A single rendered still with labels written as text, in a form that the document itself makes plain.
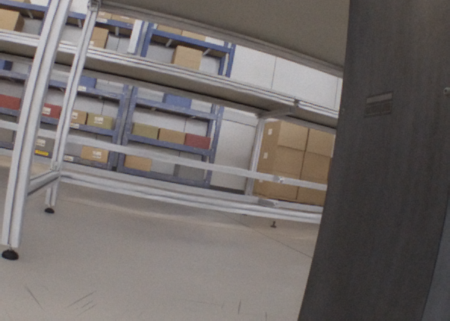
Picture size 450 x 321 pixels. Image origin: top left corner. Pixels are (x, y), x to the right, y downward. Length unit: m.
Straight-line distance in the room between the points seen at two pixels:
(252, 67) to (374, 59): 5.13
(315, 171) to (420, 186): 4.40
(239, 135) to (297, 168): 1.16
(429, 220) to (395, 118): 0.14
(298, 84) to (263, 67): 0.62
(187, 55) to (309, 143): 1.87
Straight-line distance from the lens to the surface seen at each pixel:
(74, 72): 1.65
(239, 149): 5.42
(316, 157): 4.79
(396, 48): 0.49
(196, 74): 2.44
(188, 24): 1.79
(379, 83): 0.51
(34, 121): 0.91
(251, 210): 1.81
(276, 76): 5.76
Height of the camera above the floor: 0.31
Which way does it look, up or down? 4 degrees up
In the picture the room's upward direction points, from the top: 11 degrees clockwise
